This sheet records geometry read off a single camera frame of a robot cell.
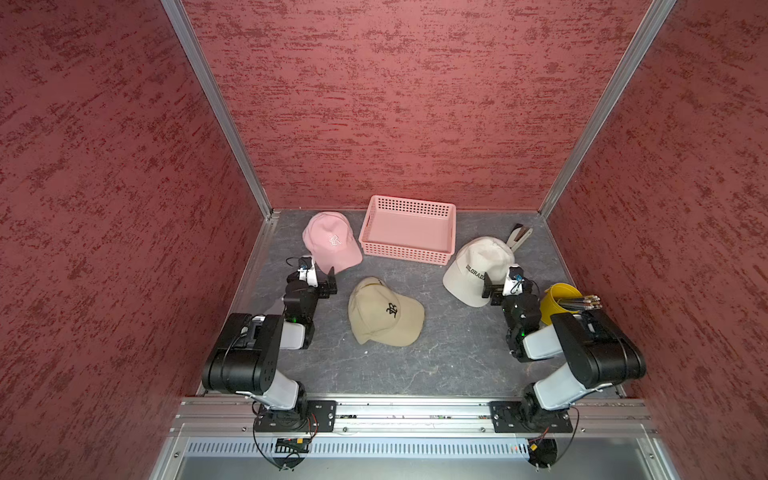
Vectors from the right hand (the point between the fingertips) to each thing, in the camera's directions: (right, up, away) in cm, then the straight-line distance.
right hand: (499, 275), depth 92 cm
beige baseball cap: (-38, -10, -8) cm, 40 cm away
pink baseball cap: (-55, +11, +9) cm, 57 cm away
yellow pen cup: (+12, -8, -7) cm, 16 cm away
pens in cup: (+18, -5, -15) cm, 24 cm away
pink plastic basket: (-27, +16, +17) cm, 35 cm away
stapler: (+13, +13, +18) cm, 26 cm away
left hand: (-58, +1, +1) cm, 58 cm away
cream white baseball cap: (-10, -1, +7) cm, 12 cm away
